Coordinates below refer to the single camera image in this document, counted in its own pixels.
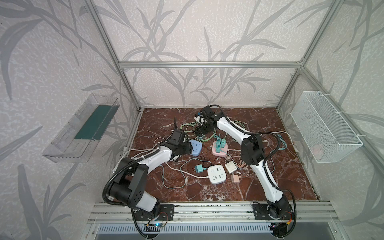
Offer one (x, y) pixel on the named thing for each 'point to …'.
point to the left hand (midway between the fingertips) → (191, 143)
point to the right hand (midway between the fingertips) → (200, 127)
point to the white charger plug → (231, 166)
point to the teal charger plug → (198, 168)
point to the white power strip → (217, 174)
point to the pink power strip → (223, 151)
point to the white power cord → (166, 163)
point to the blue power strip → (197, 147)
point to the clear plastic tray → (75, 141)
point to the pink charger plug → (234, 178)
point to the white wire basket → (327, 137)
